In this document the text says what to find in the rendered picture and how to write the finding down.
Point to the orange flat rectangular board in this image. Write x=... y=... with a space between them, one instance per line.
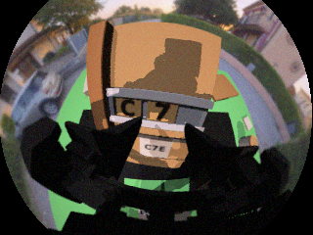
x=223 y=88

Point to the grey cylinder with orange top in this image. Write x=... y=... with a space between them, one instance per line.
x=249 y=140

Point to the white paper ticket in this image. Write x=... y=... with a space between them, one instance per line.
x=153 y=148

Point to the pale pink flat square tile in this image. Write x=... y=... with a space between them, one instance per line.
x=247 y=123

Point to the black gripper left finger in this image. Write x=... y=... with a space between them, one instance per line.
x=112 y=145

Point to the tan tile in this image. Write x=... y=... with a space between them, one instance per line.
x=161 y=111
x=128 y=107

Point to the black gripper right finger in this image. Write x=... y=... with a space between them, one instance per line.
x=209 y=158

